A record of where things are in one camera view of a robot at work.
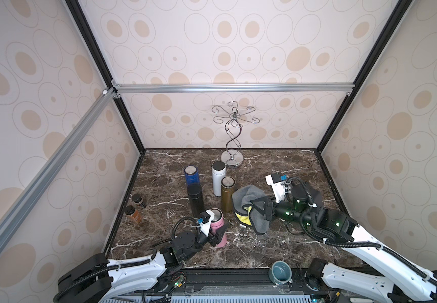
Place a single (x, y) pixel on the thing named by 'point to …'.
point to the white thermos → (218, 172)
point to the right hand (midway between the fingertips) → (256, 200)
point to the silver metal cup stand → (232, 157)
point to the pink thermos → (218, 219)
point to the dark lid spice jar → (138, 200)
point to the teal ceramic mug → (280, 273)
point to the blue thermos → (191, 174)
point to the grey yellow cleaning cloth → (246, 211)
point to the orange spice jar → (136, 215)
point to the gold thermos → (227, 189)
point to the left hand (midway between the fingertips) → (227, 220)
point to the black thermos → (194, 191)
